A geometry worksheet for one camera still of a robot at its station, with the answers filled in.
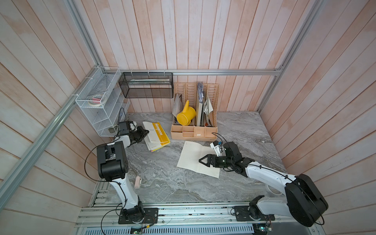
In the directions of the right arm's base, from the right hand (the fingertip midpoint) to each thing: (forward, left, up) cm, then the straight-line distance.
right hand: (203, 160), depth 83 cm
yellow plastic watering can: (+31, +9, +7) cm, 33 cm away
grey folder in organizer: (+38, +17, +7) cm, 42 cm away
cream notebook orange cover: (+23, +32, -5) cm, 40 cm away
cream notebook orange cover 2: (+13, +31, -6) cm, 34 cm away
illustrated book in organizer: (+34, -4, +9) cm, 35 cm away
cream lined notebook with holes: (+8, +7, -7) cm, 12 cm away
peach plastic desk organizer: (+22, +7, -3) cm, 24 cm away
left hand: (+22, +36, -1) cm, 42 cm away
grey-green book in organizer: (+26, +2, +21) cm, 34 cm away
